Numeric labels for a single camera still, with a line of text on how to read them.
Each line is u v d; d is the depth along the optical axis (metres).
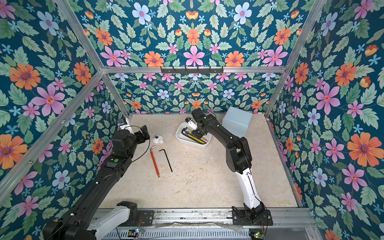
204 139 0.98
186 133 1.08
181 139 0.98
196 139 1.04
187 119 0.88
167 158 0.96
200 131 0.82
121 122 0.64
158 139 1.01
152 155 0.97
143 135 0.70
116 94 1.07
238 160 0.57
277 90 1.05
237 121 0.92
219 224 0.72
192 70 0.93
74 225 0.38
